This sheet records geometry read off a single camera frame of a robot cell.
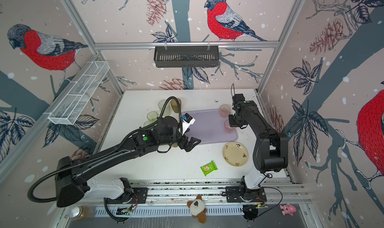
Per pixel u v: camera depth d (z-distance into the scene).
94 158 0.43
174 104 1.01
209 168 0.81
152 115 1.03
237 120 0.75
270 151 0.46
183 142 0.61
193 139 0.62
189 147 0.62
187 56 1.04
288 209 0.67
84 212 0.63
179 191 0.77
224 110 1.05
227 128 0.89
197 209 0.67
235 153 0.87
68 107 0.73
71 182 0.39
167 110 1.04
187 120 0.61
